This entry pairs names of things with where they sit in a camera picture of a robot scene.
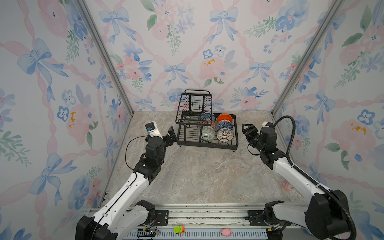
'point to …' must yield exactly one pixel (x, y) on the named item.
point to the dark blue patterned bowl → (223, 124)
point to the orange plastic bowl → (224, 116)
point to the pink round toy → (226, 232)
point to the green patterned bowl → (208, 133)
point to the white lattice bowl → (225, 134)
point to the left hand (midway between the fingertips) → (165, 128)
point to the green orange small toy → (181, 229)
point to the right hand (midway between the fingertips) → (243, 126)
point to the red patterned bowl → (213, 125)
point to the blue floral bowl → (207, 115)
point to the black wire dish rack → (198, 125)
